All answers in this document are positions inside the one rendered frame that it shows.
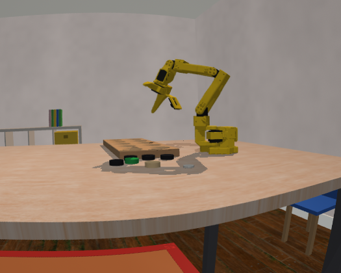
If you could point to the green disc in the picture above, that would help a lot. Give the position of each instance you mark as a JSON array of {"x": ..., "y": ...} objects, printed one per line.
[{"x": 131, "y": 160}]

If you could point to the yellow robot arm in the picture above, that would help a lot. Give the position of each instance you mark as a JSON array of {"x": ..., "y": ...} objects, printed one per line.
[{"x": 221, "y": 139}]

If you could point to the beige disc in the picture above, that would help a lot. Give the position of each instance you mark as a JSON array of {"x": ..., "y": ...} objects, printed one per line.
[{"x": 152, "y": 164}]

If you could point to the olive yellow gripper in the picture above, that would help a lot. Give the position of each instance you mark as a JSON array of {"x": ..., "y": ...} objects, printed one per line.
[{"x": 163, "y": 91}]

